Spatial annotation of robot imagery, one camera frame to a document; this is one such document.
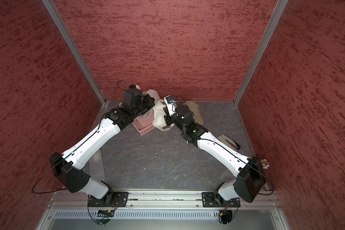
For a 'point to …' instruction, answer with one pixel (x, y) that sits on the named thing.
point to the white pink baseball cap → (159, 121)
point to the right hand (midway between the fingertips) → (165, 110)
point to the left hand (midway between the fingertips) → (155, 101)
